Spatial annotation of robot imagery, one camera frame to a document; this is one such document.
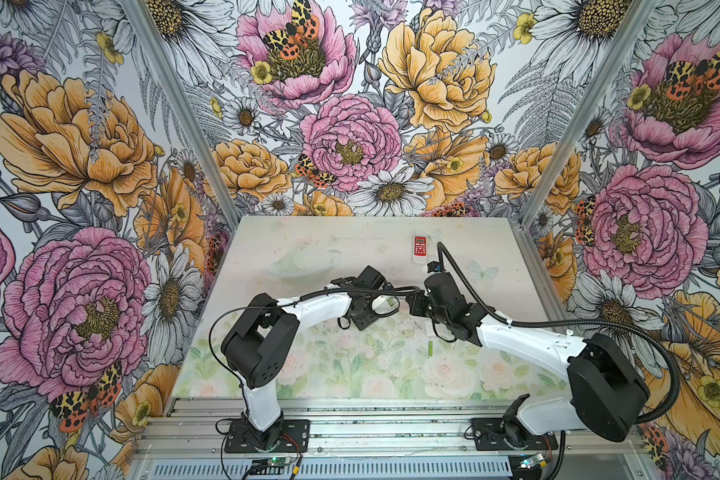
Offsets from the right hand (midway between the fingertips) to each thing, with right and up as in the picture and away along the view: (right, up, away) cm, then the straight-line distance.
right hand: (409, 306), depth 87 cm
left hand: (-15, -5, +6) cm, 16 cm away
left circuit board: (-34, -34, -15) cm, 50 cm away
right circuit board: (+28, -33, -15) cm, 46 cm away
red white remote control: (+7, +16, +25) cm, 31 cm away
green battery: (+7, -13, +3) cm, 15 cm away
